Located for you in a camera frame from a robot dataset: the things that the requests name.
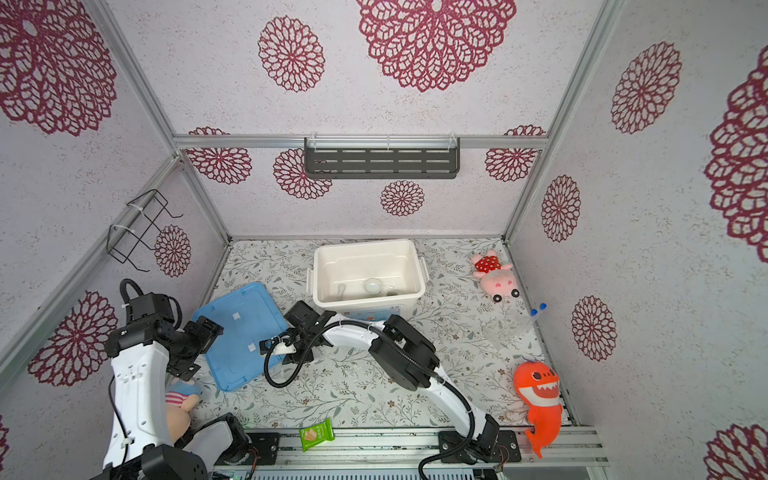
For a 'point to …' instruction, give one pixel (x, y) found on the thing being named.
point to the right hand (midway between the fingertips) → (282, 347)
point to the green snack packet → (316, 435)
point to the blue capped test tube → (543, 306)
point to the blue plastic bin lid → (247, 316)
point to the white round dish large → (372, 286)
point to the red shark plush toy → (538, 386)
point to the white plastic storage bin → (340, 270)
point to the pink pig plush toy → (497, 280)
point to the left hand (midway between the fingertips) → (214, 350)
